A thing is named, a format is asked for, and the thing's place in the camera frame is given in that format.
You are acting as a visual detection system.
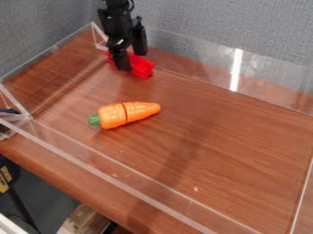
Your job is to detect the red plastic block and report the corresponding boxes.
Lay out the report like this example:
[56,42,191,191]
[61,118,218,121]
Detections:
[105,49,156,80]

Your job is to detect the wooden block under table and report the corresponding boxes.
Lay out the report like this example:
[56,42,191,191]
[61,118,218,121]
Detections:
[56,205,109,234]

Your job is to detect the orange toy carrot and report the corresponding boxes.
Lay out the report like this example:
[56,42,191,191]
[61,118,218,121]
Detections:
[88,101,161,129]

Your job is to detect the blue yellow clamp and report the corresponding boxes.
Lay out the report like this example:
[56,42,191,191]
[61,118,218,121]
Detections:
[0,109,21,196]

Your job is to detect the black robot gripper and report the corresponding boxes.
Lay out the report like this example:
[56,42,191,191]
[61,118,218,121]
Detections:
[97,0,148,71]

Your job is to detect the clear acrylic tray enclosure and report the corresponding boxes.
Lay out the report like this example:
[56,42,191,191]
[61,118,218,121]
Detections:
[0,25,313,234]

